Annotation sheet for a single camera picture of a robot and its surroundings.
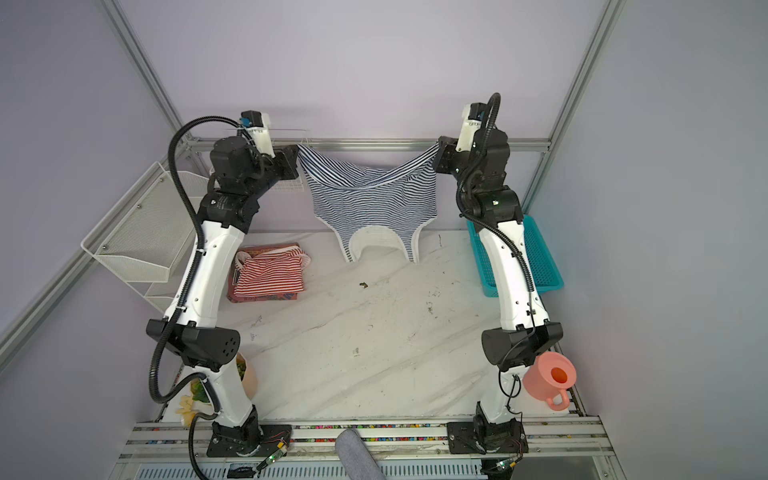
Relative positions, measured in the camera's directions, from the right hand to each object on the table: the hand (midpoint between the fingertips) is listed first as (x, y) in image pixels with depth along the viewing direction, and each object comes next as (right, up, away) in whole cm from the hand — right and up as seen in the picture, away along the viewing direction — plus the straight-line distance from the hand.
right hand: (435, 136), depth 67 cm
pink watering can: (+30, -57, +7) cm, 65 cm away
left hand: (-32, -2, +4) cm, 32 cm away
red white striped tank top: (-51, -32, +32) cm, 69 cm away
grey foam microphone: (-18, -75, +2) cm, 77 cm away
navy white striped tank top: (-24, -10, +24) cm, 35 cm away
